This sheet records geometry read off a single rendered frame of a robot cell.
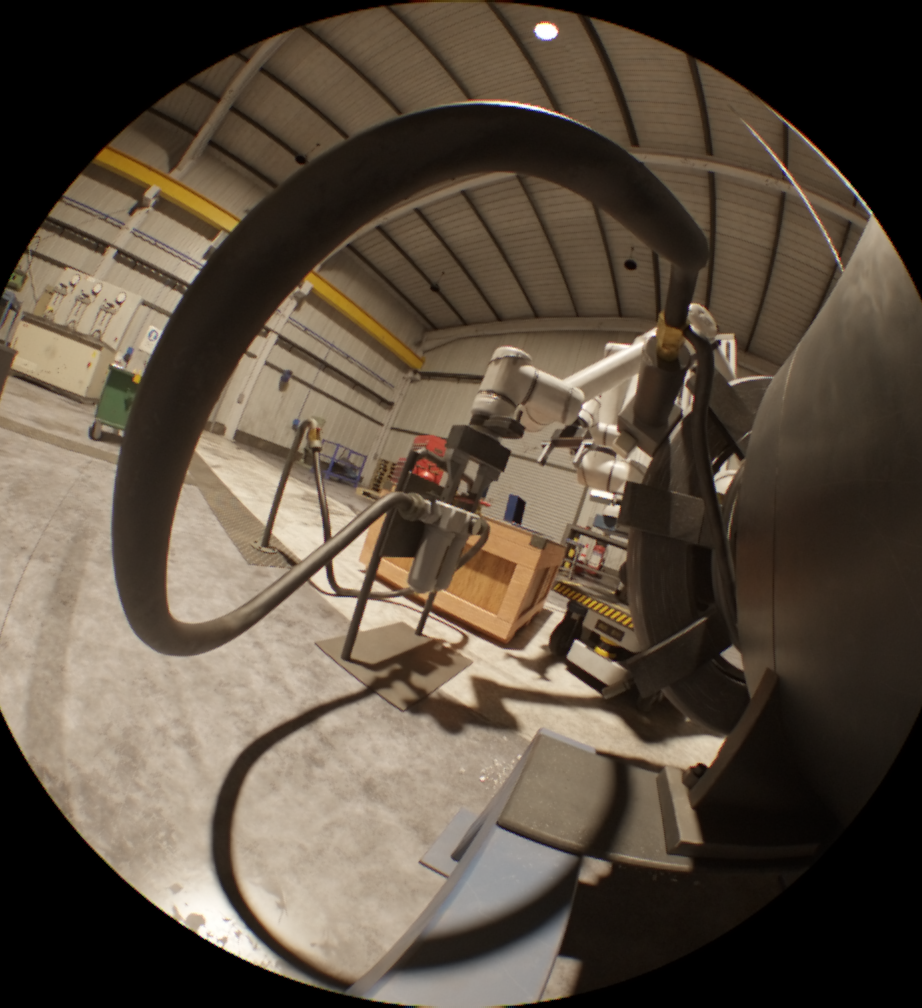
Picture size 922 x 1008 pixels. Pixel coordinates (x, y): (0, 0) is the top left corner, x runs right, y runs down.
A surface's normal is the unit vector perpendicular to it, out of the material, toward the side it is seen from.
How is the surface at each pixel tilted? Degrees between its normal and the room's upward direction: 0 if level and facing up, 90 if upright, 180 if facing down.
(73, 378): 90
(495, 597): 90
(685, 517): 90
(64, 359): 91
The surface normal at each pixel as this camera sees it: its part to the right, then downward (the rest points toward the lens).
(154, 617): 0.69, 0.71
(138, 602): 0.42, 0.66
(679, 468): -0.40, -0.16
